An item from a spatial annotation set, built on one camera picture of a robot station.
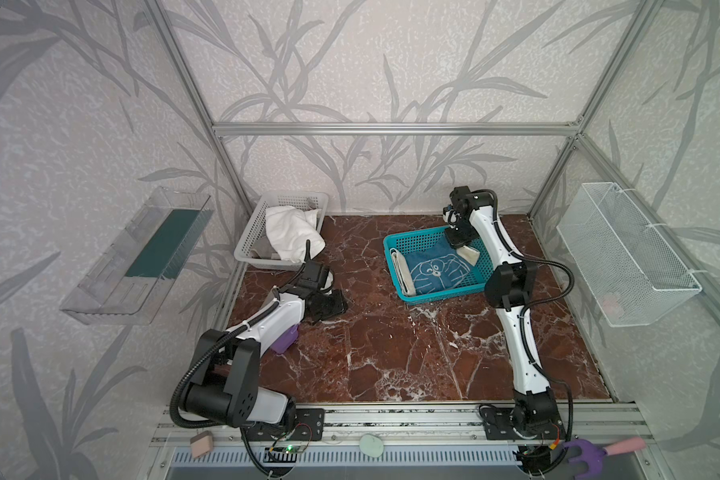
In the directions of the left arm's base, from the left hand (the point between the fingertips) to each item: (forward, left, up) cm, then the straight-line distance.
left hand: (348, 297), depth 89 cm
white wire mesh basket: (-9, -62, +28) cm, 69 cm away
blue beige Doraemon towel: (+14, -29, -5) cm, 32 cm away
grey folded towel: (+20, +32, -4) cm, 38 cm away
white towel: (+26, +23, +1) cm, 34 cm away
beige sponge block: (-36, +32, -5) cm, 49 cm away
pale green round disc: (-37, -8, -4) cm, 38 cm away
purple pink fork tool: (-38, -60, -5) cm, 71 cm away
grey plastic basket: (+23, +36, -1) cm, 43 cm away
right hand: (+24, -37, +1) cm, 44 cm away
